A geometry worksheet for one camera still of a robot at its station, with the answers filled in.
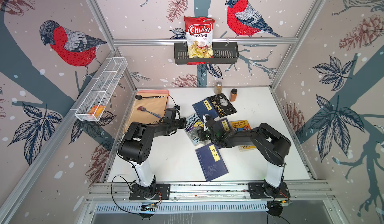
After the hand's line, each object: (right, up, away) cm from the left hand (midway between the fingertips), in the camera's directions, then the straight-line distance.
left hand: (188, 120), depth 98 cm
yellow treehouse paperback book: (+34, -3, -2) cm, 34 cm away
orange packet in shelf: (-39, +9, -34) cm, 52 cm away
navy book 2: (+24, -2, -3) cm, 25 cm away
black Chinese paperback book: (+24, +10, +9) cm, 28 cm away
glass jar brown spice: (+22, +23, +12) cm, 34 cm away
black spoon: (-40, +16, +16) cm, 46 cm away
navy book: (+14, -21, -16) cm, 30 cm away
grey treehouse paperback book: (+3, -2, -1) cm, 4 cm away
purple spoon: (-34, +7, +9) cm, 36 cm away
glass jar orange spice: (+32, +18, +9) cm, 38 cm away
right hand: (+6, -7, -4) cm, 10 cm away
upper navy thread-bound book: (+10, +8, +9) cm, 16 cm away
